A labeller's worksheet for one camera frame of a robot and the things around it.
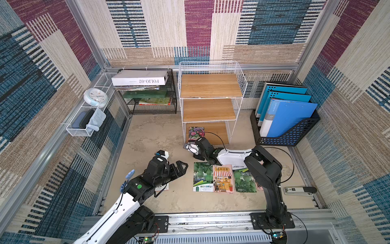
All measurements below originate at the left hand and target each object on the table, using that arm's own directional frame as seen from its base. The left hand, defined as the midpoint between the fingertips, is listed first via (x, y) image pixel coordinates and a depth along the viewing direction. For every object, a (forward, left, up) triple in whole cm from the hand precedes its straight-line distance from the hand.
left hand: (182, 167), depth 75 cm
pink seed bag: (-1, -21, -16) cm, 27 cm away
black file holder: (+21, -64, -6) cm, 68 cm away
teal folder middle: (+37, -56, +13) cm, 68 cm away
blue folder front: (+27, -56, +7) cm, 62 cm away
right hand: (+21, -7, -11) cm, 25 cm away
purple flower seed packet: (+32, -6, -13) cm, 35 cm away
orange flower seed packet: (-12, +8, +6) cm, 16 cm away
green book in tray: (+50, +16, +6) cm, 53 cm away
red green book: (+44, +19, +5) cm, 48 cm away
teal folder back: (+43, -55, +15) cm, 71 cm away
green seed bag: (+1, -10, -15) cm, 18 cm away
